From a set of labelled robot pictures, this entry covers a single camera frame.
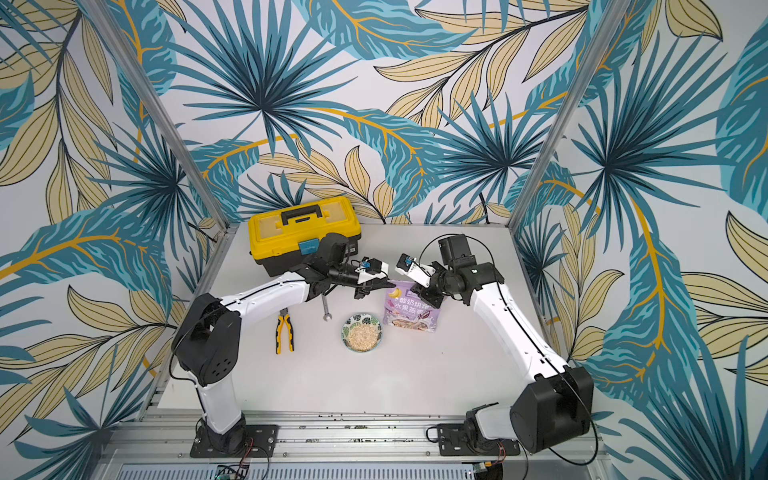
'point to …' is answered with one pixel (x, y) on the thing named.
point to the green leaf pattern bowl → (361, 332)
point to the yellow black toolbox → (287, 237)
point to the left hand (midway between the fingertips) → (392, 283)
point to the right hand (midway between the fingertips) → (401, 289)
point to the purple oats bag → (407, 311)
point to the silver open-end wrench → (326, 314)
